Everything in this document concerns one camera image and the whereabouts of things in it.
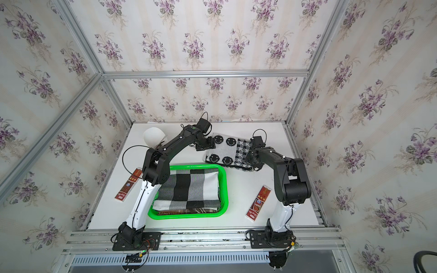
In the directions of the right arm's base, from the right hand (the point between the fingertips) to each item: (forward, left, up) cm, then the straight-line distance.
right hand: (251, 161), depth 99 cm
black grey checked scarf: (-20, +34, +5) cm, 39 cm away
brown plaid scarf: (-30, +28, +6) cm, 42 cm away
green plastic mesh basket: (-21, +17, +7) cm, 27 cm away
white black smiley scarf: (+6, +13, +2) cm, 14 cm away
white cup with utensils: (+9, +58, +10) cm, 60 cm away
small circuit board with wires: (-48, +54, -2) cm, 72 cm away
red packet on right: (-24, -1, 0) cm, 24 cm away
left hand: (+8, +23, +3) cm, 25 cm away
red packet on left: (-21, +69, +1) cm, 72 cm away
